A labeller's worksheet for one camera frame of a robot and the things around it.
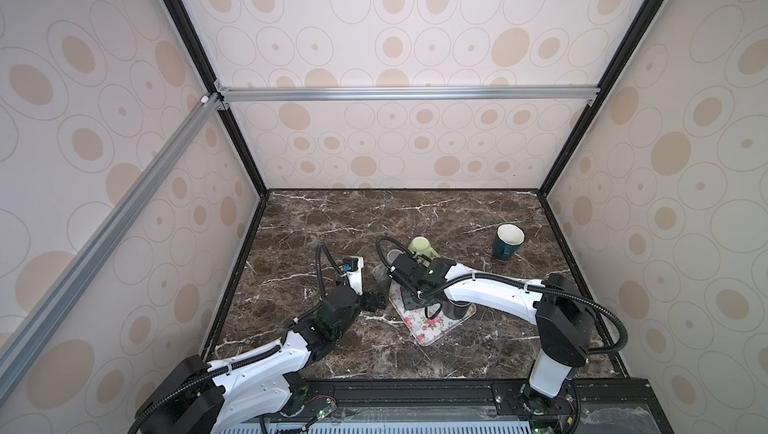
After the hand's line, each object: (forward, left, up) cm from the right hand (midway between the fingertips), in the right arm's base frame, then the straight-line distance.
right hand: (413, 298), depth 85 cm
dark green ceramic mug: (+20, -32, +1) cm, 38 cm away
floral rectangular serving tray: (-7, -4, -6) cm, 10 cm away
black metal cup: (-2, -12, -2) cm, 12 cm away
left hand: (+2, +8, +10) cm, 13 cm away
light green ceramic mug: (+16, -3, +4) cm, 17 cm away
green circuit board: (-26, +21, -3) cm, 33 cm away
